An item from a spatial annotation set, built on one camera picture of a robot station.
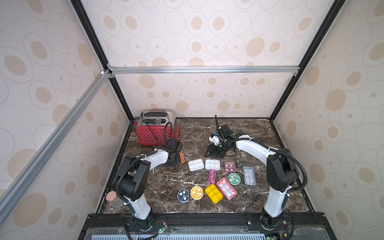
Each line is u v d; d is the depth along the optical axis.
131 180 0.47
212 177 0.88
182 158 0.95
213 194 0.82
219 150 0.79
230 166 0.92
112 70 0.90
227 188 0.83
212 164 0.93
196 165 0.94
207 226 0.73
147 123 0.89
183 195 0.81
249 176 0.88
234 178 0.87
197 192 0.83
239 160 0.95
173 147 0.76
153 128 0.92
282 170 0.49
